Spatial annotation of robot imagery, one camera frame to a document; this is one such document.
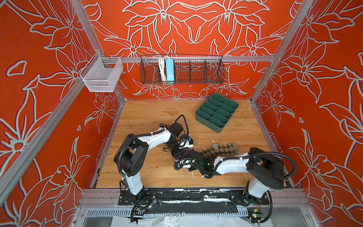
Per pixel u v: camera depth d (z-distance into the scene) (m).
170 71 0.90
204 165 0.65
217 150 0.90
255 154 0.47
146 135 0.54
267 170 0.45
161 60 0.88
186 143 0.78
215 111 1.04
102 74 0.95
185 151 0.78
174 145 0.74
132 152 0.52
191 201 0.73
